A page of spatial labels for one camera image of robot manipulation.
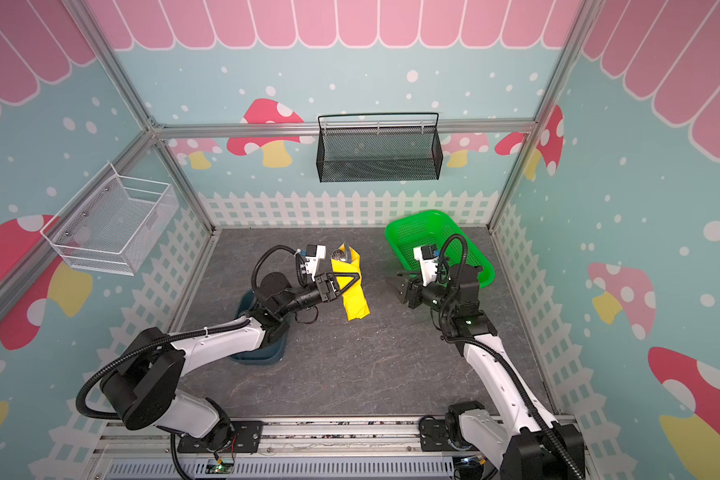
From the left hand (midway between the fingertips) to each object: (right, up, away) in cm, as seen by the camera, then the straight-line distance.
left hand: (360, 284), depth 72 cm
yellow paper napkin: (-1, -4, 0) cm, 4 cm away
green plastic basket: (+26, +18, +42) cm, 53 cm away
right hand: (+8, +2, +3) cm, 9 cm away
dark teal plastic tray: (-25, -20, +9) cm, 33 cm away
